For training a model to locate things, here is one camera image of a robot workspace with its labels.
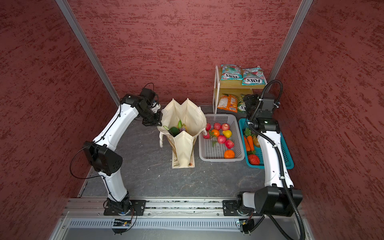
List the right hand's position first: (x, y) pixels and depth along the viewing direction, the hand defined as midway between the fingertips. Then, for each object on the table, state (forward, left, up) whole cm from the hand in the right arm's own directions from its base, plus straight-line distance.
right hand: (242, 101), depth 75 cm
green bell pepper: (-1, +38, -23) cm, 45 cm away
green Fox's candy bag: (+14, -7, -17) cm, 24 cm away
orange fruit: (-15, +5, -29) cm, 33 cm away
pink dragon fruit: (+5, +34, -26) cm, 43 cm away
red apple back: (+8, +9, -31) cm, 33 cm away
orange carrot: (-5, -11, -33) cm, 36 cm away
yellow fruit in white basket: (+1, +3, -30) cm, 31 cm away
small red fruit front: (-8, +3, -29) cm, 31 cm away
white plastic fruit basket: (-11, +17, -35) cm, 41 cm away
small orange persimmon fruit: (+2, +11, -29) cm, 31 cm away
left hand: (-5, +44, -13) cm, 46 cm away
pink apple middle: (-3, +7, -31) cm, 32 cm away
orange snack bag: (+16, +2, -16) cm, 23 cm away
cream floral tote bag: (-14, +32, -20) cm, 40 cm away
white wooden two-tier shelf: (+18, 0, -5) cm, 19 cm away
